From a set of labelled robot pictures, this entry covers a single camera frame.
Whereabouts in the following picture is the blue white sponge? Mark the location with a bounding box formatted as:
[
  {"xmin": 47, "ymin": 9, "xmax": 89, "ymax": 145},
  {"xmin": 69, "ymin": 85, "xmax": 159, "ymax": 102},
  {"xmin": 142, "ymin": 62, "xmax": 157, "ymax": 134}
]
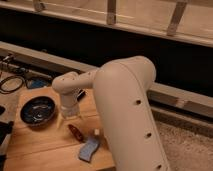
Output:
[{"xmin": 78, "ymin": 137, "xmax": 100, "ymax": 163}]

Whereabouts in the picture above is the black striped rectangular block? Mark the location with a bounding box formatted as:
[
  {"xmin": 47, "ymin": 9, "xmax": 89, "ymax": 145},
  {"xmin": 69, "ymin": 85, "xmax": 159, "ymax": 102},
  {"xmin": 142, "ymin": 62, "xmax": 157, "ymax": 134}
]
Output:
[{"xmin": 77, "ymin": 90, "xmax": 86, "ymax": 102}]

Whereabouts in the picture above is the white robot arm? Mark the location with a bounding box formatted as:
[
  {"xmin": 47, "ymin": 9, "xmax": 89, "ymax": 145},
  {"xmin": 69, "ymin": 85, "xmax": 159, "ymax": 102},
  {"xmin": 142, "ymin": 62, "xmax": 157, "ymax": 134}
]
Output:
[{"xmin": 52, "ymin": 56, "xmax": 171, "ymax": 171}]

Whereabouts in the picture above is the black object at left edge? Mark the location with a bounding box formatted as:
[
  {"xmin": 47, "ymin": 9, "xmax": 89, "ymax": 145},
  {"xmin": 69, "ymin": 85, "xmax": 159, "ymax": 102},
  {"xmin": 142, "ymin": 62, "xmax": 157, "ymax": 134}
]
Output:
[{"xmin": 0, "ymin": 121, "xmax": 14, "ymax": 145}]

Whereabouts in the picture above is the black coiled cable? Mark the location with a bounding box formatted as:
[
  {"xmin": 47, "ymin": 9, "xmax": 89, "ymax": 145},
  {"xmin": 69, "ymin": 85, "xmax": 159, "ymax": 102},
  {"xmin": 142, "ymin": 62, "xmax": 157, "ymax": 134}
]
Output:
[{"xmin": 0, "ymin": 74, "xmax": 27, "ymax": 95}]

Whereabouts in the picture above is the metal window frame rail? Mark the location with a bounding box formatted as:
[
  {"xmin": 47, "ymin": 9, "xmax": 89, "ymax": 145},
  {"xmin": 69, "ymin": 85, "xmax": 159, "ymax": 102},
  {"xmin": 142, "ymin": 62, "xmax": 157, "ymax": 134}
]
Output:
[{"xmin": 0, "ymin": 0, "xmax": 213, "ymax": 47}]

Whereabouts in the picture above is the blue device on floor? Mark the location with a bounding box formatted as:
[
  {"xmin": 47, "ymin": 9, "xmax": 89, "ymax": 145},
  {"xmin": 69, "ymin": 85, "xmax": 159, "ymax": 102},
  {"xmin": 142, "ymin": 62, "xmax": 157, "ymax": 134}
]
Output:
[{"xmin": 27, "ymin": 78, "xmax": 49, "ymax": 89}]

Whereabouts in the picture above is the red pepper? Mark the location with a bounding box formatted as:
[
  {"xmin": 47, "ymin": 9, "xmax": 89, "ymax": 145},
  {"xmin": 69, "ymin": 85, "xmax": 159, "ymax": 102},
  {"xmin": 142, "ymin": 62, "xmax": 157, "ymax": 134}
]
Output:
[{"xmin": 68, "ymin": 124, "xmax": 84, "ymax": 142}]

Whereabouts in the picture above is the dark blue bowl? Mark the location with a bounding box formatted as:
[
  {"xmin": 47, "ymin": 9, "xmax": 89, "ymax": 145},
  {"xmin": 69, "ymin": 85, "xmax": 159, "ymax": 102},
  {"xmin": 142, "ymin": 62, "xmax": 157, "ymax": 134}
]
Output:
[{"xmin": 20, "ymin": 96, "xmax": 56, "ymax": 126}]

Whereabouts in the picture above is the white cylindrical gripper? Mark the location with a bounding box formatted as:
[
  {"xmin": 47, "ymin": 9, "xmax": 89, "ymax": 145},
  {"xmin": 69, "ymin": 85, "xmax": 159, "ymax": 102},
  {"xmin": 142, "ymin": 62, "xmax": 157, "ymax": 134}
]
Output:
[{"xmin": 56, "ymin": 96, "xmax": 83, "ymax": 129}]

